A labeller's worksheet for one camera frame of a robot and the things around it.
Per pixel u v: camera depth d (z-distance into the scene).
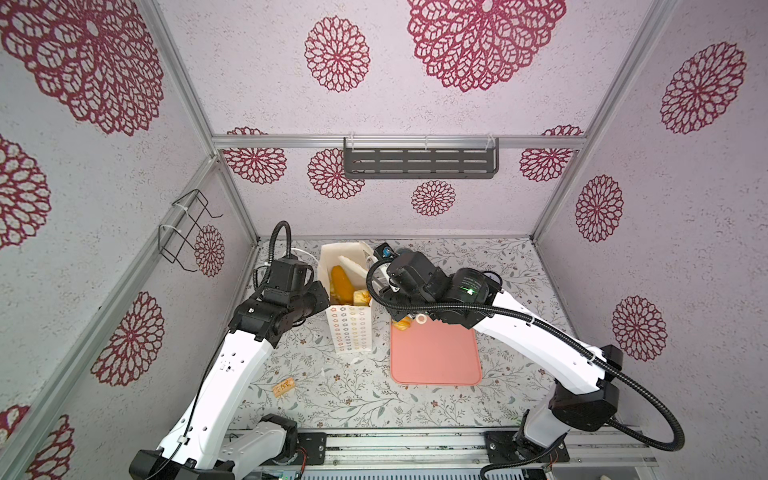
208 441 0.38
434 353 0.88
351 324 0.76
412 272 0.46
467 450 0.76
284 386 0.83
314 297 0.65
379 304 0.48
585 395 0.41
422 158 0.92
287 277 0.52
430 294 0.45
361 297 0.78
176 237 0.75
